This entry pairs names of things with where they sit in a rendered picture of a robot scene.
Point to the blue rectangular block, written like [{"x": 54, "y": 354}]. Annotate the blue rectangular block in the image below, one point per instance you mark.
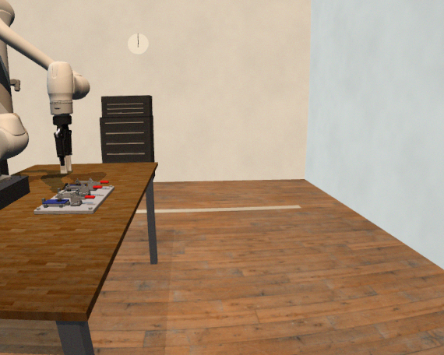
[{"x": 54, "y": 202}]

